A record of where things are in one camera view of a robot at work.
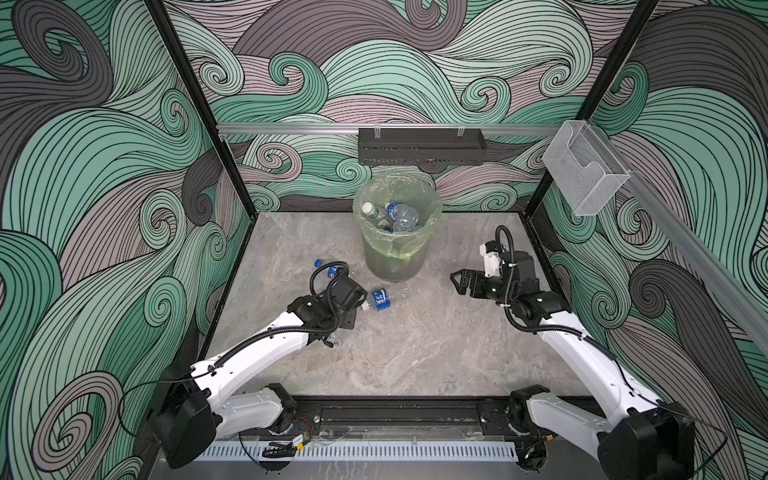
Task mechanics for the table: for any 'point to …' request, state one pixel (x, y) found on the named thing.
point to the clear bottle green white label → (381, 217)
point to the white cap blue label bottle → (381, 299)
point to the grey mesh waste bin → (383, 266)
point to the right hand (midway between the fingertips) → (466, 276)
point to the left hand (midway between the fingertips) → (346, 307)
